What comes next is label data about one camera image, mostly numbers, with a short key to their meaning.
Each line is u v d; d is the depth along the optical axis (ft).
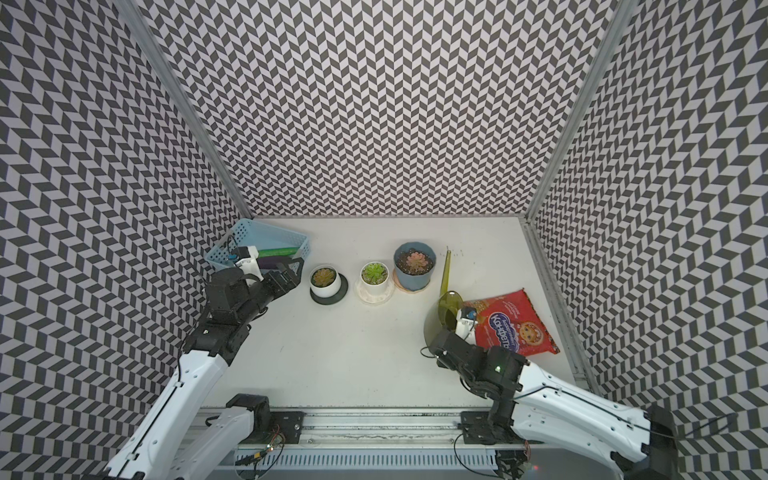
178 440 1.35
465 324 2.20
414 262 3.02
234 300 1.81
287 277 2.19
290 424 2.39
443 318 3.07
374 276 2.99
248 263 2.19
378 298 3.15
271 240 3.85
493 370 1.66
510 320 2.84
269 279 2.15
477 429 2.39
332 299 3.08
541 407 1.53
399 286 3.25
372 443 2.37
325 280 2.99
